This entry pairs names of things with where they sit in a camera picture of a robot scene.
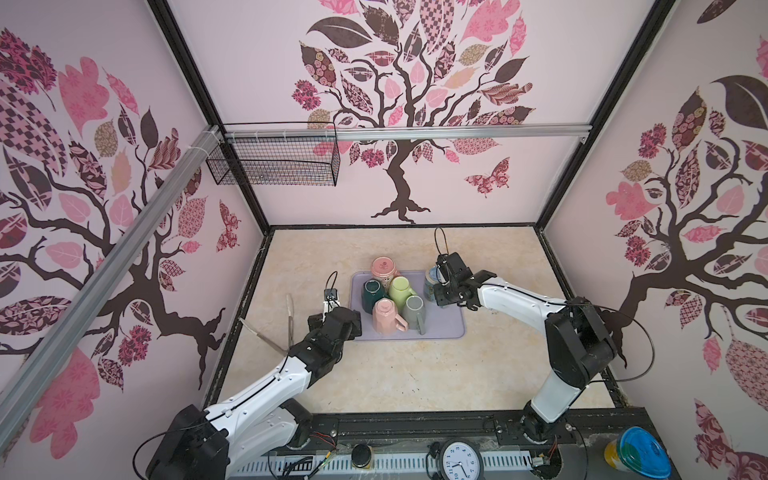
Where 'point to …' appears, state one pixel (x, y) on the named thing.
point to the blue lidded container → (637, 450)
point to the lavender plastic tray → (441, 322)
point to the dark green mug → (372, 290)
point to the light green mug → (399, 290)
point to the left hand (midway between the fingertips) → (340, 319)
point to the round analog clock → (461, 460)
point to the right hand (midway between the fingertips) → (441, 289)
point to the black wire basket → (279, 154)
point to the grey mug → (414, 311)
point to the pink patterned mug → (385, 318)
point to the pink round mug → (384, 267)
